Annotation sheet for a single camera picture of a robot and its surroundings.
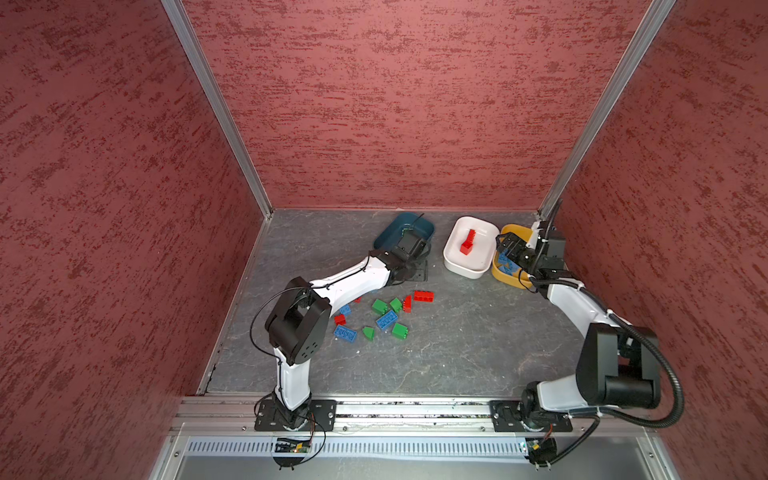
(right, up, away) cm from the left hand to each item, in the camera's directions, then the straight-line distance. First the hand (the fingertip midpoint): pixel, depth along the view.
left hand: (416, 275), depth 90 cm
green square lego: (-12, -10, +2) cm, 15 cm away
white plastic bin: (+23, +2, +16) cm, 28 cm away
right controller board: (+28, -40, -20) cm, 53 cm away
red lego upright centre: (-2, -10, +3) cm, 11 cm away
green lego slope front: (-14, -16, -5) cm, 22 cm away
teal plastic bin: (-8, +12, +8) cm, 16 cm away
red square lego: (+20, +8, +16) cm, 26 cm away
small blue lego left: (-22, -11, +1) cm, 25 cm away
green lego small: (-6, -10, +2) cm, 11 cm away
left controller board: (-33, -42, -18) cm, 57 cm away
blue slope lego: (+24, +4, -9) cm, 27 cm away
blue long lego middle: (-9, -14, 0) cm, 17 cm away
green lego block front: (-5, -17, -3) cm, 18 cm away
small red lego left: (-24, -14, -1) cm, 27 cm away
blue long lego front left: (-22, -17, -2) cm, 28 cm away
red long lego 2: (+23, +12, +21) cm, 33 cm away
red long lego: (+3, -8, +4) cm, 9 cm away
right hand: (+27, +9, 0) cm, 28 cm away
